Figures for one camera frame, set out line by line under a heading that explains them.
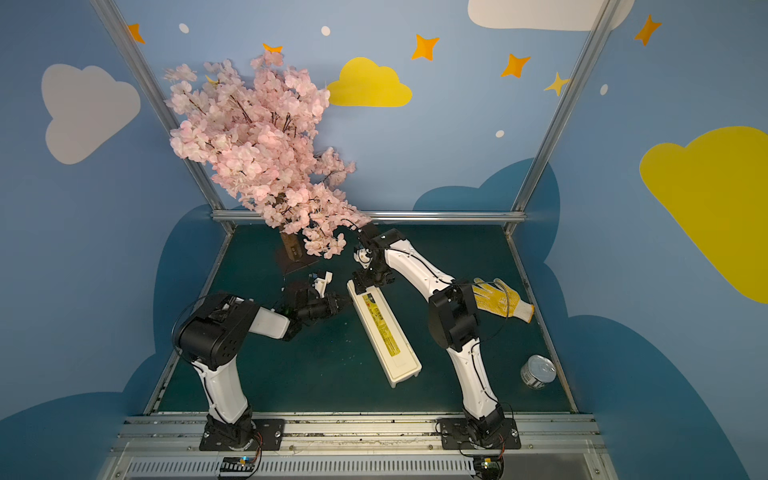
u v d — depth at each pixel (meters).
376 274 0.82
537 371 0.80
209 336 0.51
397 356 0.80
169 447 0.74
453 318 0.56
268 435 0.74
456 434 0.75
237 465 0.73
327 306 0.86
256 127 0.72
